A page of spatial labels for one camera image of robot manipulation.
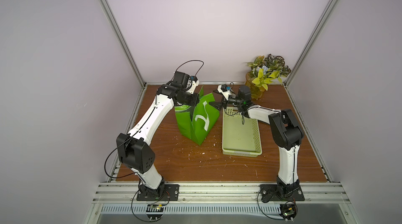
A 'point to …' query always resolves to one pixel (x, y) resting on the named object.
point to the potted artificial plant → (264, 70)
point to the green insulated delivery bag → (197, 122)
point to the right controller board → (288, 211)
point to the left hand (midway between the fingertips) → (200, 99)
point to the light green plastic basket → (241, 135)
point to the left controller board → (154, 212)
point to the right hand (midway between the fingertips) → (213, 93)
